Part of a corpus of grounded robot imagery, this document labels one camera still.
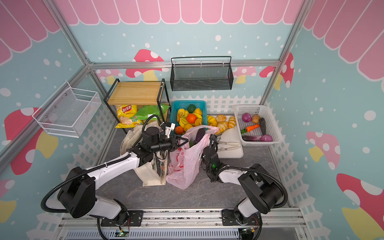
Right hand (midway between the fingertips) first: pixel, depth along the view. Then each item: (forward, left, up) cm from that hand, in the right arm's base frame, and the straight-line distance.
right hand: (194, 141), depth 86 cm
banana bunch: (+26, +10, -6) cm, 29 cm away
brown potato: (+28, -46, -10) cm, 55 cm away
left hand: (-7, +3, +8) cm, 11 cm away
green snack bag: (+15, +24, +11) cm, 30 cm away
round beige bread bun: (+28, -20, -10) cm, 36 cm away
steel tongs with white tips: (+6, -26, -12) cm, 29 cm away
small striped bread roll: (+25, -28, -12) cm, 39 cm away
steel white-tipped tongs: (+2, -20, -12) cm, 24 cm away
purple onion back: (+29, -39, -10) cm, 50 cm away
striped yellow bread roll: (+26, -12, -12) cm, 31 cm away
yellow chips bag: (+17, +43, +7) cm, 47 cm away
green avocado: (+35, +3, -7) cm, 36 cm away
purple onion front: (+8, -47, -8) cm, 49 cm away
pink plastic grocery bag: (-19, +5, +6) cm, 20 cm away
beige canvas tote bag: (-19, +20, +2) cm, 28 cm away
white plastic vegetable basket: (+20, -52, -9) cm, 57 cm away
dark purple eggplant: (+3, -3, +3) cm, 5 cm away
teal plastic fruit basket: (+17, -3, -3) cm, 18 cm away
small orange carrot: (+19, -39, -12) cm, 45 cm away
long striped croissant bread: (+21, -20, -11) cm, 31 cm away
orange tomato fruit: (+26, +2, -8) cm, 27 cm away
